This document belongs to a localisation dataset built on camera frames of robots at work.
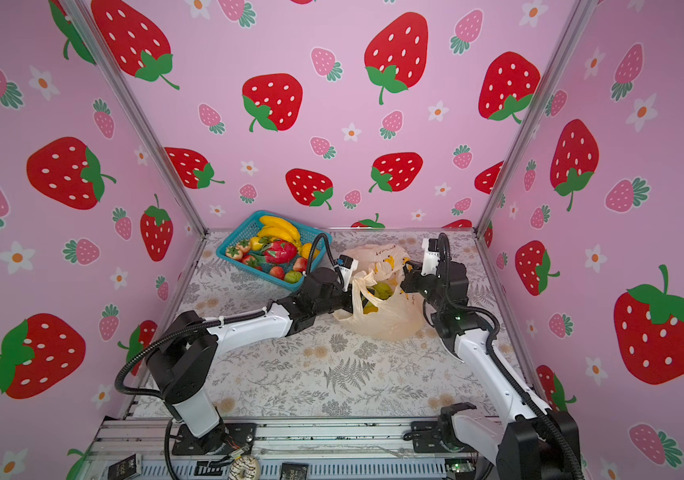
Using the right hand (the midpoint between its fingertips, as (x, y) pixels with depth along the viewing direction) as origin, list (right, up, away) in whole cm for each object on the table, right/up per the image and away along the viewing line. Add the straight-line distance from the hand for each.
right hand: (402, 260), depth 78 cm
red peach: (-32, -2, +26) cm, 41 cm away
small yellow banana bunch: (-40, +11, +29) cm, 51 cm away
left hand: (-8, -9, +4) cm, 13 cm away
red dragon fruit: (-39, +3, +26) cm, 47 cm away
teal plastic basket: (-53, +12, +34) cm, 63 cm away
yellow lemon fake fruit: (-30, +3, +29) cm, 42 cm away
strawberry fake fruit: (-54, +2, +23) cm, 59 cm away
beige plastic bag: (-6, -12, -7) cm, 15 cm away
